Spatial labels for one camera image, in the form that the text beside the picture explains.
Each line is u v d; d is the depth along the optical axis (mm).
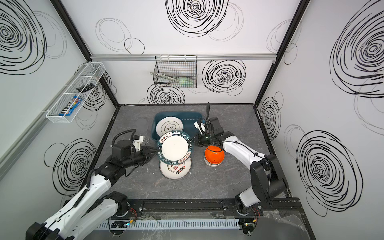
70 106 713
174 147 793
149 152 702
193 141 757
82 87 759
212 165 828
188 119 1119
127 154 611
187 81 867
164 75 848
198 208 754
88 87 803
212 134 675
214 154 841
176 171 858
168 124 1059
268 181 434
